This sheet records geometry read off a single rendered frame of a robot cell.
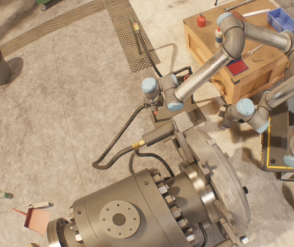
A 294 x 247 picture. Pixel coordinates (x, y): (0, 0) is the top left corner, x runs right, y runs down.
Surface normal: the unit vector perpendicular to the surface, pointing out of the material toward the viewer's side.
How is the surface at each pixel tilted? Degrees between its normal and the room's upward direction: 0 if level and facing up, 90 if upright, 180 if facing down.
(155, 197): 9
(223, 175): 8
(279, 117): 0
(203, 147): 21
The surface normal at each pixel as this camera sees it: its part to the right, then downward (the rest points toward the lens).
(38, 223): -0.14, -0.47
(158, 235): 0.12, 0.02
